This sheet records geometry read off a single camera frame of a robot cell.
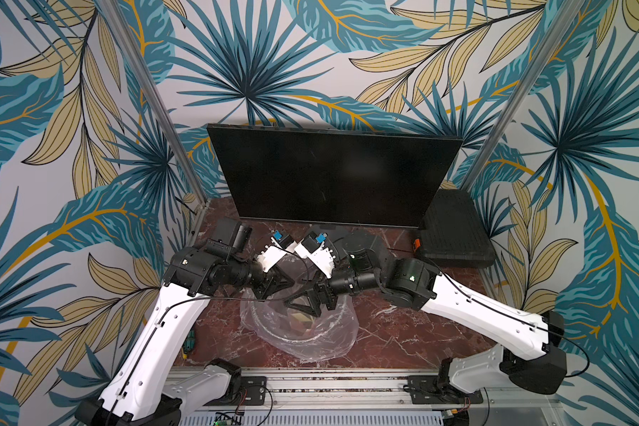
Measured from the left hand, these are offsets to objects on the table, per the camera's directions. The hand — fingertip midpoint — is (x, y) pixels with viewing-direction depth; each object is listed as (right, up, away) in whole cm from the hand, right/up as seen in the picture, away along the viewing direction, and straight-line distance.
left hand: (287, 288), depth 62 cm
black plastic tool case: (+58, +12, +38) cm, 70 cm away
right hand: (+1, +1, -5) cm, 6 cm away
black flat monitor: (+12, +35, +43) cm, 57 cm away
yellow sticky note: (+2, -13, +19) cm, 23 cm away
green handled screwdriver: (-32, -20, +18) cm, 41 cm away
